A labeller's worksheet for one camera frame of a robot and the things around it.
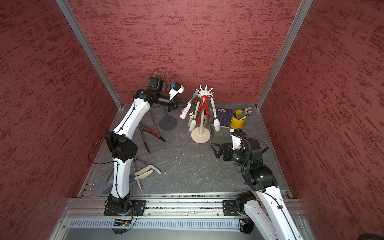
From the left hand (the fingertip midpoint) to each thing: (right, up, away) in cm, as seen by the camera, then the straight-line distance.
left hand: (186, 106), depth 79 cm
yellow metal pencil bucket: (+35, -10, +22) cm, 42 cm away
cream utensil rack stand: (+9, -18, +23) cm, 30 cm away
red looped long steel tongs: (+13, -7, +3) cm, 15 cm away
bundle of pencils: (+39, -2, +16) cm, 42 cm away
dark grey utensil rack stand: (-16, -10, +30) cm, 35 cm away
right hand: (+16, -21, -9) cm, 28 cm away
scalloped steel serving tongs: (+4, -8, +2) cm, 9 cm away
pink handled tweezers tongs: (0, -2, -4) cm, 5 cm away
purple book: (+27, -4, +34) cm, 43 cm away
